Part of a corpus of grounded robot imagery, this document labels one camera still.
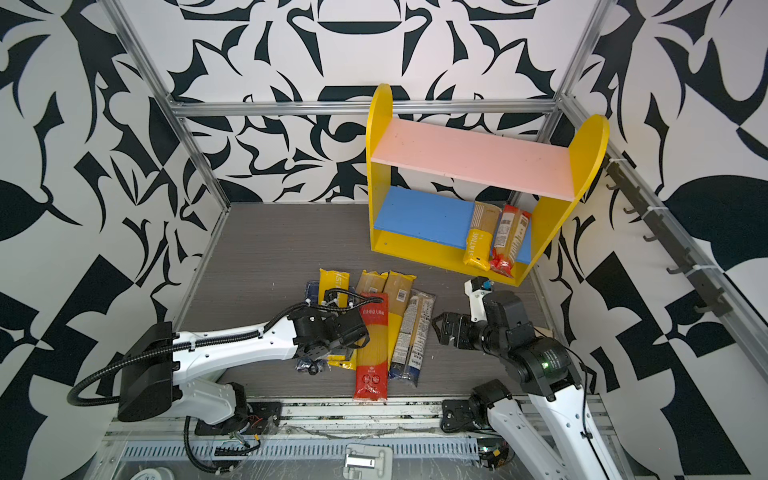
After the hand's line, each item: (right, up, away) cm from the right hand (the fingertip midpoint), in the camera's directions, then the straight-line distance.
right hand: (450, 321), depth 68 cm
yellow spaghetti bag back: (-10, +4, +28) cm, 30 cm away
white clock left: (-64, -31, -4) cm, 71 cm away
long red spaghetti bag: (-18, -16, +9) cm, 26 cm away
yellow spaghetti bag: (-29, +6, +20) cm, 35 cm away
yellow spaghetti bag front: (+15, +23, +24) cm, 36 cm away
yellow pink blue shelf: (+1, +41, +50) cm, 65 cm away
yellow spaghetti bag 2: (-21, +4, +28) cm, 35 cm away
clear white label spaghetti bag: (-7, -9, +16) cm, 20 cm away
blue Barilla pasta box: (-36, +3, +18) cm, 40 cm away
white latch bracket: (-18, -31, -1) cm, 36 cm away
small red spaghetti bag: (+23, +21, +22) cm, 38 cm away
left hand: (-26, -6, +10) cm, 29 cm away
